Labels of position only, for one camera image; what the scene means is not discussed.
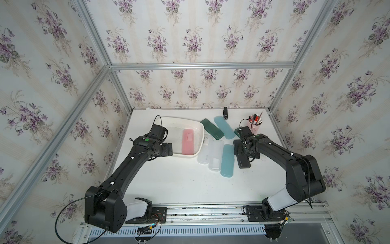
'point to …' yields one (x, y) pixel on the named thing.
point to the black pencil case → (243, 160)
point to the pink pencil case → (188, 142)
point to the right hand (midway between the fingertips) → (245, 152)
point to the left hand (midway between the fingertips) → (164, 152)
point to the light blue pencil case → (224, 127)
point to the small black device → (225, 113)
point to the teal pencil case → (227, 164)
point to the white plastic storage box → (175, 126)
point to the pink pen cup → (255, 120)
